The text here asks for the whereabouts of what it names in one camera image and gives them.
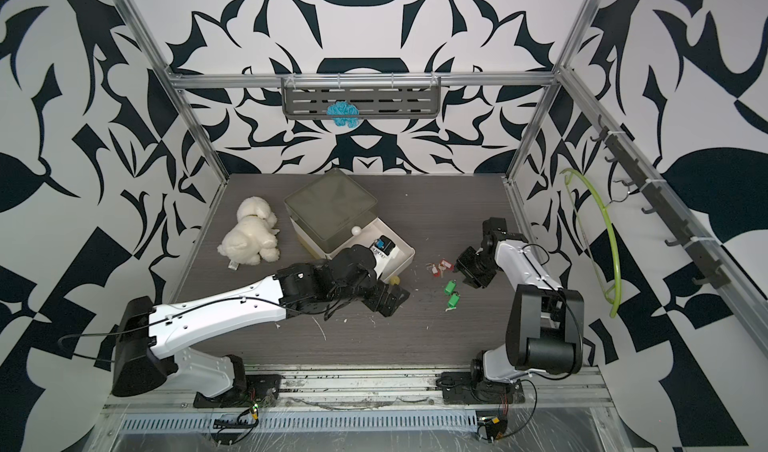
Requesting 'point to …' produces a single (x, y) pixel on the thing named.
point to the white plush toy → (253, 237)
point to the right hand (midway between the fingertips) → (459, 267)
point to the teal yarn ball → (344, 108)
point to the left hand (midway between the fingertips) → (396, 279)
